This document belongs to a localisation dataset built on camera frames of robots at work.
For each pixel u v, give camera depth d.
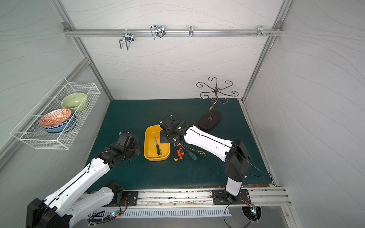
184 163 0.88
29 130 0.57
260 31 0.76
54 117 0.63
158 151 0.89
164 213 0.70
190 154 0.88
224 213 0.70
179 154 0.88
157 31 0.77
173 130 0.58
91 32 0.78
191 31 0.72
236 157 0.43
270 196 0.78
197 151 0.88
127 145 0.62
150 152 0.90
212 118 1.05
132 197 0.74
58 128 0.57
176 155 0.88
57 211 0.39
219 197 0.74
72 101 0.73
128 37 0.78
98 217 0.69
